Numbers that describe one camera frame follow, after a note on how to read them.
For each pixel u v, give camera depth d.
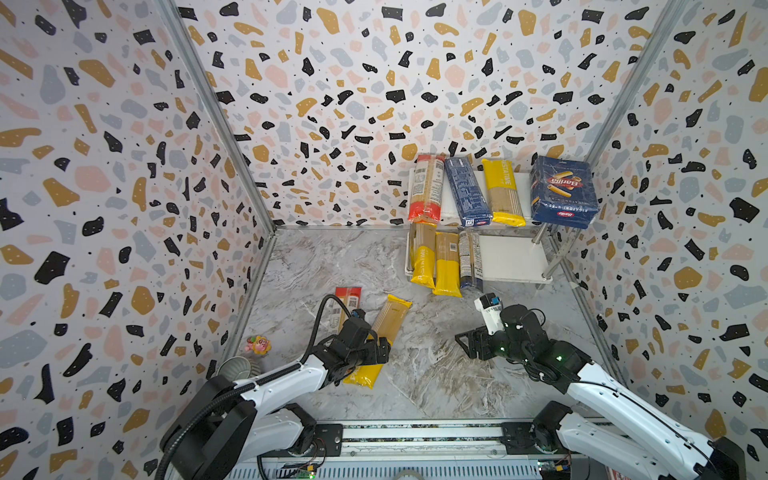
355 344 0.68
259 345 0.88
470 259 1.00
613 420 0.48
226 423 0.41
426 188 0.80
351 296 0.99
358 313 0.80
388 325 0.92
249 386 0.46
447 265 1.00
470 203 0.75
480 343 0.67
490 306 0.69
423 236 1.06
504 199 0.78
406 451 0.73
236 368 0.84
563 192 0.75
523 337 0.58
